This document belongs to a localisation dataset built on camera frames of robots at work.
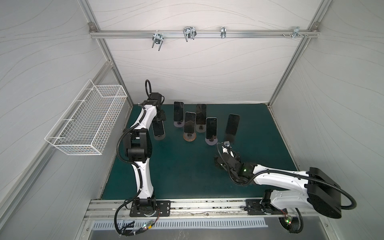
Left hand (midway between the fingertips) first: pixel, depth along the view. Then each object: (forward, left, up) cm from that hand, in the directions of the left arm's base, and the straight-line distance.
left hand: (159, 116), depth 98 cm
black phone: (-6, -48, 0) cm, 48 cm away
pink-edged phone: (-2, -20, -3) cm, 21 cm away
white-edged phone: (-8, 0, -3) cm, 8 cm away
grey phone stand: (-9, +1, -12) cm, 15 cm away
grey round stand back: (-1, -28, -12) cm, 30 cm away
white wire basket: (-24, +27, +19) cm, 41 cm away
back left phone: (+5, -12, -1) cm, 13 cm away
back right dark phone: (+3, -28, -1) cm, 28 cm away
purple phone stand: (-13, -35, -12) cm, 39 cm away
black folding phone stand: (-7, -48, -14) cm, 51 cm away
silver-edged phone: (-8, -35, -2) cm, 35 cm away
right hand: (-23, -42, -2) cm, 48 cm away
